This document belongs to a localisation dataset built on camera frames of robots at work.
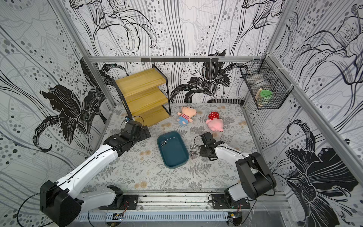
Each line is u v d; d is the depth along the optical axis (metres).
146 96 1.03
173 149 0.91
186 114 1.03
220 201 0.72
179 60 0.90
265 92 0.79
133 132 0.60
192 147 0.93
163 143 0.95
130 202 0.73
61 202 0.37
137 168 0.86
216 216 0.69
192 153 0.90
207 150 0.71
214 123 0.95
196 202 0.74
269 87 0.80
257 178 0.43
